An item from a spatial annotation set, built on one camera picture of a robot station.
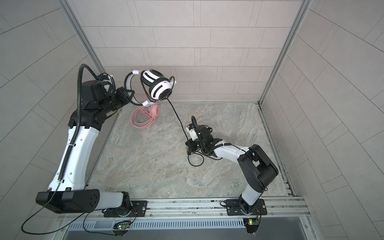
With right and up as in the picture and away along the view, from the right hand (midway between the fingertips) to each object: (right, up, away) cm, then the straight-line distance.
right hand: (185, 144), depth 87 cm
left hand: (-20, +29, -21) cm, 41 cm away
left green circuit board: (-25, -31, -23) cm, 46 cm away
